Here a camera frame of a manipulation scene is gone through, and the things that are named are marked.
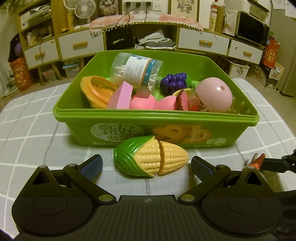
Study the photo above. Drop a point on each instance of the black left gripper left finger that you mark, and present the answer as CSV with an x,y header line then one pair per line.
x,y
82,176

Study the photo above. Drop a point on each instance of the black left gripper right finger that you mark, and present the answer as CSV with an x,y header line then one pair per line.
x,y
210,176

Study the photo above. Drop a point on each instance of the yellow green toy corn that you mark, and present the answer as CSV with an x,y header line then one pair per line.
x,y
145,156

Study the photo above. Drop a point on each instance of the pink clear capsule ball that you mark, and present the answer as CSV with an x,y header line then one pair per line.
x,y
210,95

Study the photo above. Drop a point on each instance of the orange toy pumpkin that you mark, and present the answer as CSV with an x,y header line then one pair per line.
x,y
97,90

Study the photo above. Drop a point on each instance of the pink rectangular block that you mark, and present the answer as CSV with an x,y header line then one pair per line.
x,y
121,97

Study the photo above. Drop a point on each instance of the pink toy peach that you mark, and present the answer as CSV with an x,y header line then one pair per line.
x,y
143,99

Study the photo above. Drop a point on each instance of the purple toy grapes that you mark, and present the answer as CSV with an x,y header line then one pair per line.
x,y
174,82

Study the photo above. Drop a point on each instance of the clear cotton swab jar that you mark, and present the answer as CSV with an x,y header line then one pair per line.
x,y
137,71

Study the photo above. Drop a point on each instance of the green plastic storage bin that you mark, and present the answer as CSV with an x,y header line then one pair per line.
x,y
189,129

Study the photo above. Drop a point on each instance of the grey checked table cloth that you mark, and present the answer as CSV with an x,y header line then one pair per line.
x,y
30,137

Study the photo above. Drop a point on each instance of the red cardboard box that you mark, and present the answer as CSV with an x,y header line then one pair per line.
x,y
270,52

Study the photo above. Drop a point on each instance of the white carved wooden box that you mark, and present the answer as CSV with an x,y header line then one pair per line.
x,y
238,70

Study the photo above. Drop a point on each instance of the orange printed paper bag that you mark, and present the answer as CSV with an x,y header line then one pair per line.
x,y
21,73

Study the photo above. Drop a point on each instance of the wooden white drawer cabinet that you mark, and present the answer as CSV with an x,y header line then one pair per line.
x,y
79,44

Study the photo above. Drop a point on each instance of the black microwave oven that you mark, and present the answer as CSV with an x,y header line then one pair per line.
x,y
251,29

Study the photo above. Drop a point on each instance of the black bag on shelf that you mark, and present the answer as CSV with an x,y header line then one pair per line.
x,y
120,39

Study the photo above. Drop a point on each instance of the pink patterned cloth runner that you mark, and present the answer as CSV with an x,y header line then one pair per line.
x,y
116,21

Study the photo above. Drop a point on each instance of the white desk fan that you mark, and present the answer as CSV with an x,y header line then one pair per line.
x,y
84,10

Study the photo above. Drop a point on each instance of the framed cartoon girl picture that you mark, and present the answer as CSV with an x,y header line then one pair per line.
x,y
185,8

